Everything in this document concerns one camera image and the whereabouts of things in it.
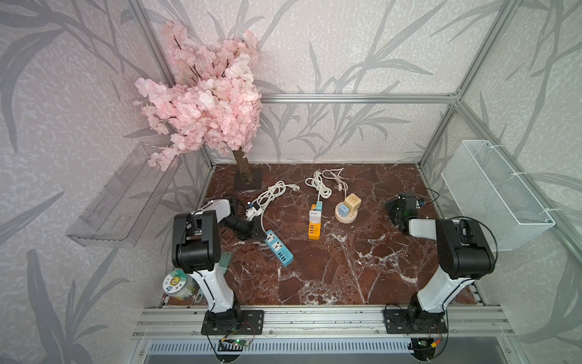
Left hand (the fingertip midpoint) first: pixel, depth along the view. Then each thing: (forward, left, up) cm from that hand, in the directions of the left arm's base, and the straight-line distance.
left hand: (263, 234), depth 91 cm
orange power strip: (+3, -21, -1) cm, 21 cm away
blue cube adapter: (+10, -34, +3) cm, 35 cm away
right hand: (+16, -54, +2) cm, 56 cm away
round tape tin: (-21, +24, +4) cm, 32 cm away
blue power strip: (-5, -7, -1) cm, 8 cm away
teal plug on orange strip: (+12, -23, +3) cm, 26 cm away
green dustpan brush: (-9, +14, -3) cm, 17 cm away
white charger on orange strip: (+7, -21, +3) cm, 23 cm away
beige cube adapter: (+13, -37, +5) cm, 40 cm away
